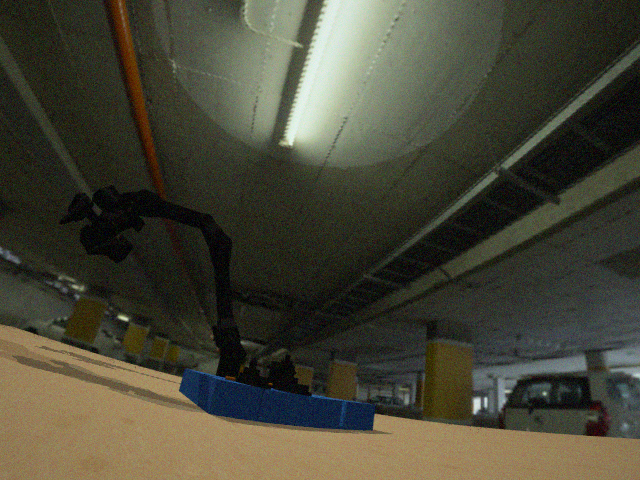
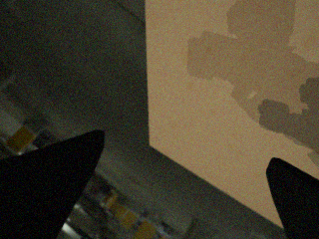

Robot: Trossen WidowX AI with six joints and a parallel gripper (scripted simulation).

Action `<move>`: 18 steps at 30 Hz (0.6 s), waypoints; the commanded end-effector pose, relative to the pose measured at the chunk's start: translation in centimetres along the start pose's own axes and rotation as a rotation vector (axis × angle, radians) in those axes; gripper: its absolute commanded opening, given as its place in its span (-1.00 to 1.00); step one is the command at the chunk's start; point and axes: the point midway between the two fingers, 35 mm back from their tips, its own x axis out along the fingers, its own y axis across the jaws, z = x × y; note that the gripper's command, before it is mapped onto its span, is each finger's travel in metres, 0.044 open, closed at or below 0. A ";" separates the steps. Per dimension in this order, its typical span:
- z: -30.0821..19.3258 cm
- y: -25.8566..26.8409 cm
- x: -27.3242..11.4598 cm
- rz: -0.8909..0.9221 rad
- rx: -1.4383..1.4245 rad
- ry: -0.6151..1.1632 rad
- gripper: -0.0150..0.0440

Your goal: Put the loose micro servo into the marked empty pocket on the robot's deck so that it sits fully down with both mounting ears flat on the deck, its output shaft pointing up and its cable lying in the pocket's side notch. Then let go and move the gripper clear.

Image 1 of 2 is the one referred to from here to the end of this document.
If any blue flat plate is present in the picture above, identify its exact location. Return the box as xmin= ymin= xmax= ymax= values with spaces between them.
xmin=179 ymin=360 xmax=375 ymax=431

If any black micro servo with orange cable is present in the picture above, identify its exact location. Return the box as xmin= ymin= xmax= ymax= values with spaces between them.
xmin=225 ymin=355 xmax=294 ymax=388

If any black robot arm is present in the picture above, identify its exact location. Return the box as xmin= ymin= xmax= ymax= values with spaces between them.
xmin=79 ymin=185 xmax=247 ymax=378

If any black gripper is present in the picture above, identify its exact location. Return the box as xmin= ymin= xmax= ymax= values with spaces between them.
xmin=59 ymin=193 xmax=133 ymax=264

